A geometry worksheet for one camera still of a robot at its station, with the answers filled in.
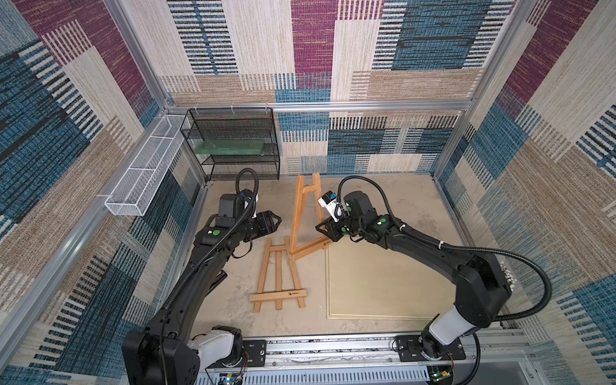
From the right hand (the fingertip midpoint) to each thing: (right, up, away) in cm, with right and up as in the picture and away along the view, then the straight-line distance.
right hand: (323, 228), depth 83 cm
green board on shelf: (-36, +31, +13) cm, 49 cm away
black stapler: (-37, -18, +4) cm, 41 cm away
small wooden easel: (-15, -24, +1) cm, 28 cm away
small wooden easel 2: (-1, -4, -5) cm, 7 cm away
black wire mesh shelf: (-36, +42, +18) cm, 58 cm away
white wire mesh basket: (-71, +13, +9) cm, 73 cm away
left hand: (-15, +3, -5) cm, 17 cm away
